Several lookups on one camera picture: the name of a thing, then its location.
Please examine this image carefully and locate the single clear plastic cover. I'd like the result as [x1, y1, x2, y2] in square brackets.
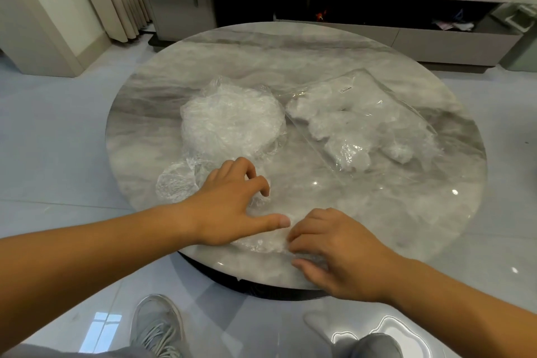
[155, 156, 296, 256]

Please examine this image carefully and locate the person's left hand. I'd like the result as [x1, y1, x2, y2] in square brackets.
[175, 156, 292, 248]

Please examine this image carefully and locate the clear bag of caps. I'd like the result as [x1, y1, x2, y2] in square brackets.
[287, 78, 439, 172]

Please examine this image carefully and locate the grey sneaker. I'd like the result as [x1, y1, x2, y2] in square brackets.
[129, 293, 188, 358]
[348, 332, 404, 358]

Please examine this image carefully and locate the green storage bin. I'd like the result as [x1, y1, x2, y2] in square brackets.
[499, 3, 537, 72]

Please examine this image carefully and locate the long grey low cabinet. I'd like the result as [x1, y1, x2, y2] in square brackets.
[128, 0, 537, 67]

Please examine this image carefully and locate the black table base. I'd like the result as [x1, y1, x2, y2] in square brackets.
[178, 251, 328, 302]

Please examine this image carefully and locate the person's left forearm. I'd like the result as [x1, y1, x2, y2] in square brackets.
[0, 204, 198, 355]

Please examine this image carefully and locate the clear plastic bag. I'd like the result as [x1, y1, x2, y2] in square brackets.
[282, 69, 446, 175]

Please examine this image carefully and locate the person's right hand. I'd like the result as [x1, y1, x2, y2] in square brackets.
[286, 208, 411, 303]

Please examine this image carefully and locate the pile of clear plastic caps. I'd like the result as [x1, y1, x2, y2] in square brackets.
[178, 78, 289, 167]

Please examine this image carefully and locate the person's right forearm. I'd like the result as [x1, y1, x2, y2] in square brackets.
[386, 257, 537, 358]

